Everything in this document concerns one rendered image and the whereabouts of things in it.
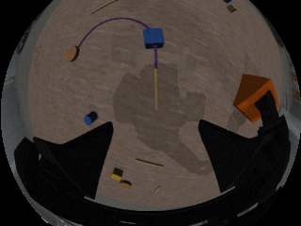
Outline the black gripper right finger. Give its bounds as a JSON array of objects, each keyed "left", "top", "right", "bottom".
[{"left": 198, "top": 121, "right": 274, "bottom": 193}]

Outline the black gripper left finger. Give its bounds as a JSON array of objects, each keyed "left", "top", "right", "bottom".
[{"left": 33, "top": 121, "right": 113, "bottom": 200}]

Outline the blue cylinder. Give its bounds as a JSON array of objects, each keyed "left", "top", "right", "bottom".
[{"left": 84, "top": 112, "right": 98, "bottom": 125}]

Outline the yellow cube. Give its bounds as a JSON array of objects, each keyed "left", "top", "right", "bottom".
[{"left": 112, "top": 169, "right": 123, "bottom": 181}]

